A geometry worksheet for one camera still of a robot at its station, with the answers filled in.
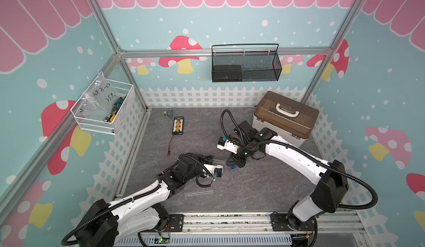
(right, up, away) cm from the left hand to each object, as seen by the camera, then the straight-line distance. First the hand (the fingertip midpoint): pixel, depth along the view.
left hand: (210, 156), depth 81 cm
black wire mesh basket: (+19, +51, +13) cm, 56 cm away
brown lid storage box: (+43, +18, +7) cm, 47 cm away
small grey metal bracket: (-34, +24, +35) cm, 54 cm away
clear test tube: (-12, -19, +2) cm, 23 cm away
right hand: (+9, -2, -4) cm, 10 cm away
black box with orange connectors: (-23, +15, +28) cm, 39 cm away
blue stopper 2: (+12, -8, +11) cm, 18 cm away
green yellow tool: (-41, +24, -8) cm, 49 cm away
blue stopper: (+6, +10, -13) cm, 18 cm away
